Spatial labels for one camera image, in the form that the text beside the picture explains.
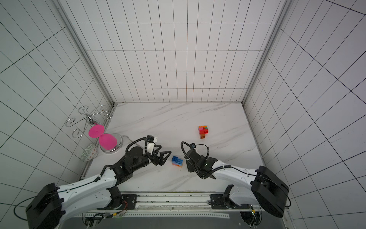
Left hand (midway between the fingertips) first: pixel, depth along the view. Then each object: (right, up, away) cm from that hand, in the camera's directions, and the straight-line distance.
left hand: (164, 151), depth 78 cm
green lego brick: (+27, +11, +22) cm, 37 cm away
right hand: (+16, -7, +8) cm, 19 cm away
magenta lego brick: (+24, +10, +24) cm, 35 cm away
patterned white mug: (-46, -3, +6) cm, 47 cm away
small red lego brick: (+24, +7, +19) cm, 32 cm away
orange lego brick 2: (+25, +12, +24) cm, 36 cm away
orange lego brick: (+7, -9, +5) cm, 13 cm away
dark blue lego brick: (+6, -6, +5) cm, 10 cm away
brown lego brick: (+24, +5, +19) cm, 31 cm away
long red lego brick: (+25, +9, +20) cm, 33 cm away
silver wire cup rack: (-38, +19, -3) cm, 43 cm away
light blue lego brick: (+9, -7, +3) cm, 12 cm away
